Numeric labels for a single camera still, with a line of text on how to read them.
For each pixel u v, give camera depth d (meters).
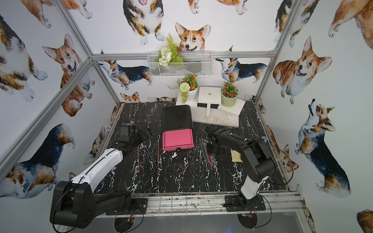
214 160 0.90
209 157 0.91
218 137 0.66
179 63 0.84
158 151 0.93
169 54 0.78
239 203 0.70
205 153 0.92
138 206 0.75
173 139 0.84
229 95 0.90
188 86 0.87
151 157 0.90
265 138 0.98
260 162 0.48
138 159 0.90
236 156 0.90
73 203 0.40
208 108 1.05
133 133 0.68
